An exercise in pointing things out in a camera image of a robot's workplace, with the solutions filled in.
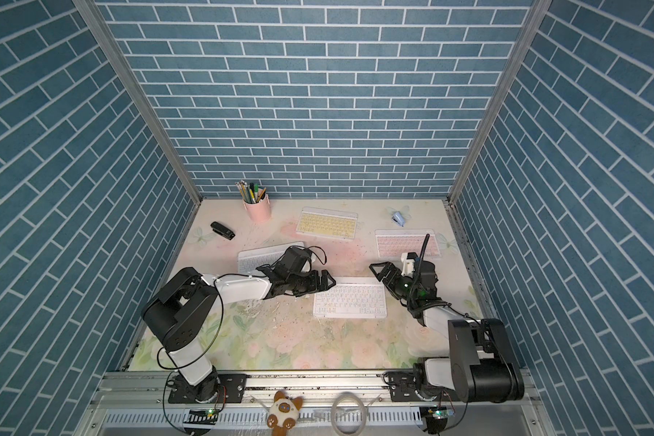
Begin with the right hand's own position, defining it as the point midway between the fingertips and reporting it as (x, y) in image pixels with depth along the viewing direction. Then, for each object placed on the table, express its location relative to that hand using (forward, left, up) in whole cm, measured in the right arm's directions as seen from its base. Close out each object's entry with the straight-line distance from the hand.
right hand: (378, 274), depth 89 cm
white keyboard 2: (-5, +6, -7) cm, 11 cm away
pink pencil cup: (+26, +47, -1) cm, 54 cm away
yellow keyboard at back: (+26, +20, -7) cm, 34 cm away
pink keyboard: (+18, -7, -7) cm, 21 cm away
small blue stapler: (+30, -9, -5) cm, 31 cm away
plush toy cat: (-39, +24, -5) cm, 46 cm away
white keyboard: (+5, +47, -5) cm, 47 cm away
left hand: (-5, +15, -4) cm, 16 cm away
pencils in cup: (+29, +50, +6) cm, 59 cm away
